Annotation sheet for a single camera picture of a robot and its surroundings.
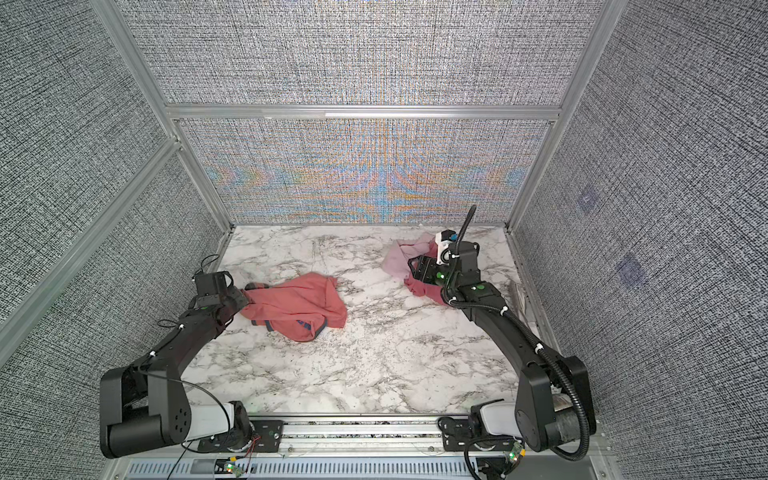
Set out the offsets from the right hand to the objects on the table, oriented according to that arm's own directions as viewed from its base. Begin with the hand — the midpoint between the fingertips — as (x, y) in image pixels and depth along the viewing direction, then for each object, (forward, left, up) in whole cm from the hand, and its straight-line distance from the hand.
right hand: (418, 261), depth 85 cm
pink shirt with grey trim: (-6, +36, -15) cm, 39 cm away
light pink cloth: (+17, +3, -14) cm, 22 cm away
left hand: (-5, +54, -10) cm, 56 cm away
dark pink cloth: (+1, -3, -16) cm, 16 cm away
